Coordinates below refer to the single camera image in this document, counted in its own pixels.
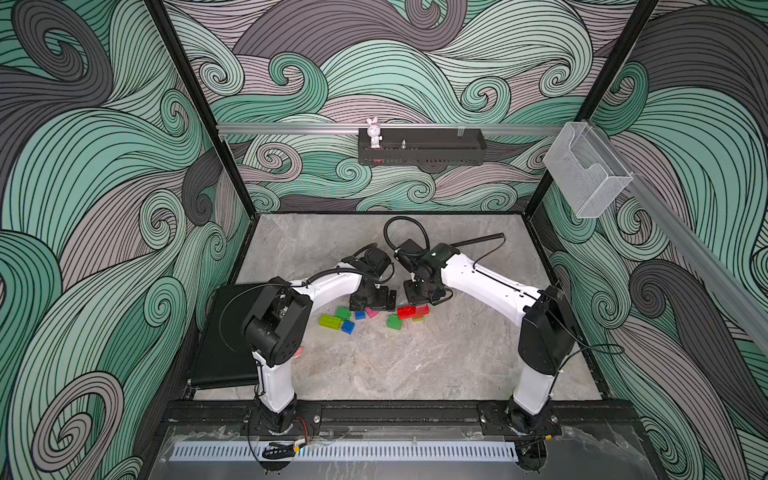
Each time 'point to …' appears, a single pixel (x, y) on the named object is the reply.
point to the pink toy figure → (298, 352)
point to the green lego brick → (343, 313)
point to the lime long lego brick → (330, 321)
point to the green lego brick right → (394, 322)
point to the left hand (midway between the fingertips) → (383, 305)
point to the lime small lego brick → (418, 319)
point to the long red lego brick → (413, 311)
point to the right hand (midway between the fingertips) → (414, 301)
